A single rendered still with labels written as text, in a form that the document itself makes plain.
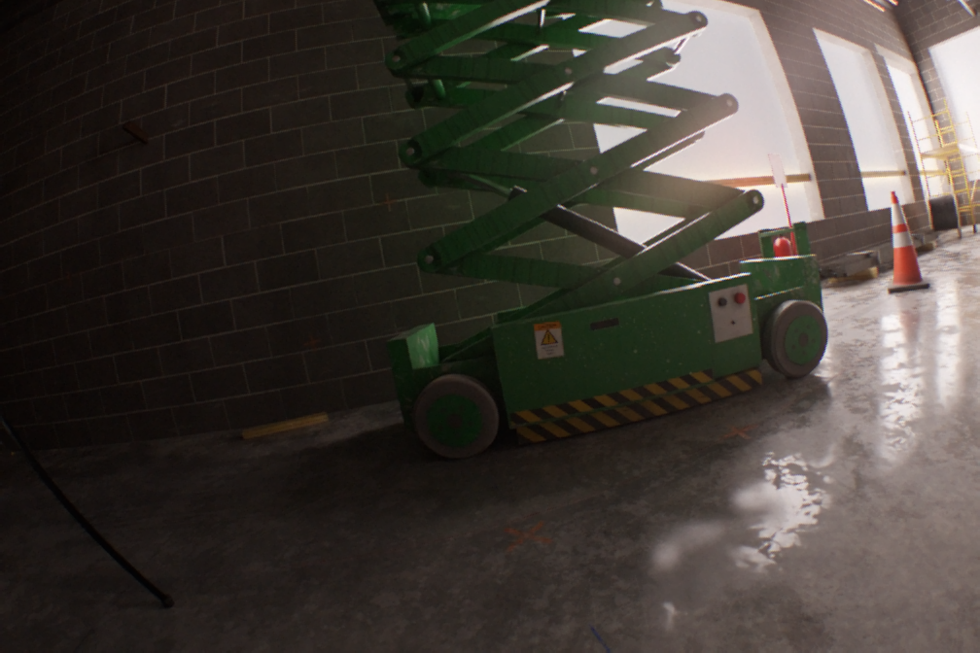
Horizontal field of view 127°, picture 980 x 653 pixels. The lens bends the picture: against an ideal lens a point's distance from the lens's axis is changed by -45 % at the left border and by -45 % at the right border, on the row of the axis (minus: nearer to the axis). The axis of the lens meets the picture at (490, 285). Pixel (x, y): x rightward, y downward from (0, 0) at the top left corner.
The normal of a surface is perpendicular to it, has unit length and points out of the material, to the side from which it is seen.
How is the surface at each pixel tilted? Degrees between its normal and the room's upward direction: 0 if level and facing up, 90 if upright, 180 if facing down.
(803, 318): 90
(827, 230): 90
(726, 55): 90
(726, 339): 90
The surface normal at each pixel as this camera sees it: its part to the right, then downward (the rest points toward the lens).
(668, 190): -0.05, 0.01
